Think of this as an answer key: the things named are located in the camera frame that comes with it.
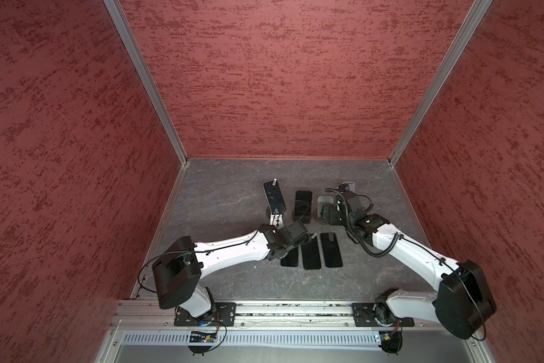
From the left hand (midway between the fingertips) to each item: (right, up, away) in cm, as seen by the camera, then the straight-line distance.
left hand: (277, 239), depth 83 cm
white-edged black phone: (+22, -7, +5) cm, 23 cm away
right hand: (+21, +9, +4) cm, 23 cm away
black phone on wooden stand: (+11, +10, +12) cm, 19 cm away
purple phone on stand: (-1, +15, +12) cm, 19 cm away
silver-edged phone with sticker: (+14, -8, +5) cm, 17 cm away
